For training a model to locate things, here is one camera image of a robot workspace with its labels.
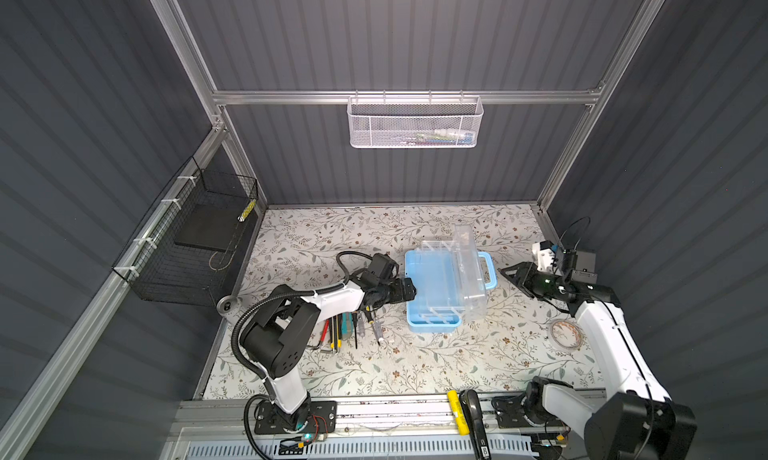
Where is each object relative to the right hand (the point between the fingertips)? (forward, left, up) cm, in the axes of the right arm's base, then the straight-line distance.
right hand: (511, 275), depth 80 cm
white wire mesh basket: (+73, +23, +4) cm, 77 cm away
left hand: (+2, +28, -13) cm, 31 cm away
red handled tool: (-10, +53, -17) cm, 56 cm away
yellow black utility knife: (-10, +49, -15) cm, 52 cm away
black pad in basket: (+5, +76, +16) cm, 78 cm away
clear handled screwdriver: (-8, +37, -17) cm, 41 cm away
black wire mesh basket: (+1, +82, +13) cm, 83 cm away
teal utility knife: (-8, +46, -15) cm, 49 cm away
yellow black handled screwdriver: (-4, +40, -16) cm, 43 cm away
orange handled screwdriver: (-5, +44, -15) cm, 47 cm away
